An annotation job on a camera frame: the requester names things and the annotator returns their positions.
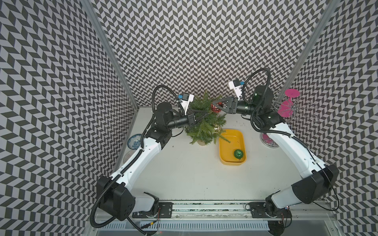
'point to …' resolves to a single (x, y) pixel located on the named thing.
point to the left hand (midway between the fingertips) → (206, 114)
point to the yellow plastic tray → (226, 150)
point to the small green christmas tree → (209, 126)
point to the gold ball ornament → (217, 128)
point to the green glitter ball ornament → (238, 154)
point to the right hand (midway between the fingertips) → (214, 106)
